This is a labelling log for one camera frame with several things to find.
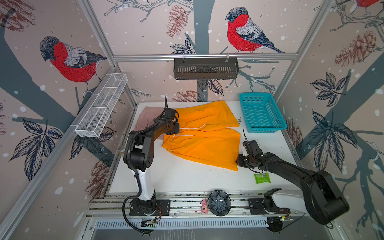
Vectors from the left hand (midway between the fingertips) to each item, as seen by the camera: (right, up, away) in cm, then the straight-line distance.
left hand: (174, 128), depth 99 cm
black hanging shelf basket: (+22, +42, +5) cm, 48 cm away
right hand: (+39, -20, -10) cm, 45 cm away
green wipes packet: (+52, -26, -17) cm, 61 cm away
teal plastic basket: (+66, +11, +15) cm, 69 cm away
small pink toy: (+19, -36, -28) cm, 49 cm away
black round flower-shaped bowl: (+27, -36, -25) cm, 51 cm away
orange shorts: (+22, -4, +2) cm, 22 cm away
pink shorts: (-22, +7, +11) cm, 26 cm away
